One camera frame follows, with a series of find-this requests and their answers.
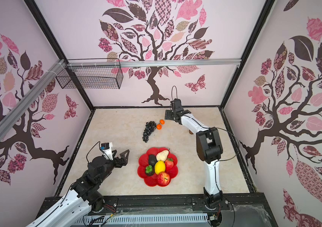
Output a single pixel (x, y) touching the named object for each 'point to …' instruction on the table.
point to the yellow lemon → (160, 166)
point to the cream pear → (162, 155)
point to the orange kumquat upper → (162, 122)
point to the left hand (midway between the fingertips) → (123, 153)
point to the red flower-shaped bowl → (143, 161)
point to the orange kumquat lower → (159, 126)
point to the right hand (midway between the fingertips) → (171, 113)
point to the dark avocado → (152, 160)
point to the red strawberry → (169, 163)
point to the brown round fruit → (191, 132)
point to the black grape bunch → (149, 127)
